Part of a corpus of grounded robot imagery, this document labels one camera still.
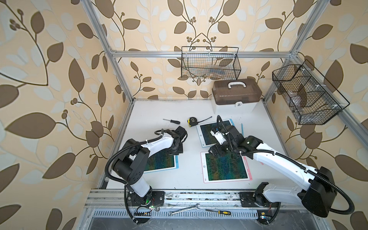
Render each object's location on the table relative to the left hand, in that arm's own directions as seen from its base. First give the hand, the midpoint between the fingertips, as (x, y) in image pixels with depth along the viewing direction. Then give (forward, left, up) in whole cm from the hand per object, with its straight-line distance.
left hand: (176, 151), depth 90 cm
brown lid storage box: (+44, -44, +8) cm, 63 cm away
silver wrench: (-32, +1, -2) cm, 32 cm away
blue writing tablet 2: (-5, +7, -3) cm, 9 cm away
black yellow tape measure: (+24, -11, 0) cm, 26 cm away
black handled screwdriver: (+24, +4, 0) cm, 24 cm away
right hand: (-2, -23, +11) cm, 26 cm away
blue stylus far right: (+17, -47, -2) cm, 50 cm away
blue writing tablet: (+9, -21, -1) cm, 23 cm away
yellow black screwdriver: (-32, -24, -1) cm, 40 cm away
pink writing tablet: (-9, -35, -1) cm, 36 cm away
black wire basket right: (+14, -71, +33) cm, 80 cm away
